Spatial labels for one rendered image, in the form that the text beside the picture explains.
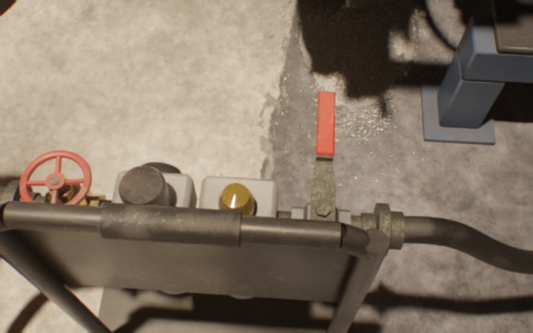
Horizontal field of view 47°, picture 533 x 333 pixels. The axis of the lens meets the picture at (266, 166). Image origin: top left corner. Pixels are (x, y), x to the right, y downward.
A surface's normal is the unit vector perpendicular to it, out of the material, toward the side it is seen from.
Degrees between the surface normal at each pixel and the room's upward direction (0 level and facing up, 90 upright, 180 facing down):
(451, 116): 90
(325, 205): 0
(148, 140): 0
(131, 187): 0
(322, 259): 90
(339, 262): 90
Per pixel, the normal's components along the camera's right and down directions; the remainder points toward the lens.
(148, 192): 0.00, -0.46
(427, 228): 0.00, -0.22
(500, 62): -0.07, 0.89
